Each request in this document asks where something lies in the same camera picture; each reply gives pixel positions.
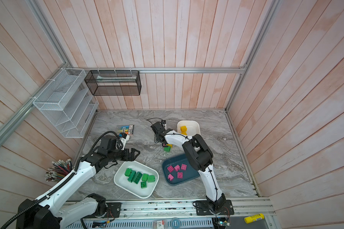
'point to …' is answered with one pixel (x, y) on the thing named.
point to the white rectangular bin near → (121, 180)
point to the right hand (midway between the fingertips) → (161, 136)
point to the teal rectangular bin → (167, 167)
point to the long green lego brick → (132, 176)
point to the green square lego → (143, 184)
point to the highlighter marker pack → (128, 130)
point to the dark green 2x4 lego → (138, 177)
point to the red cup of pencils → (60, 168)
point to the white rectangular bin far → (193, 127)
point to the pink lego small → (183, 167)
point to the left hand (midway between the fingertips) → (133, 154)
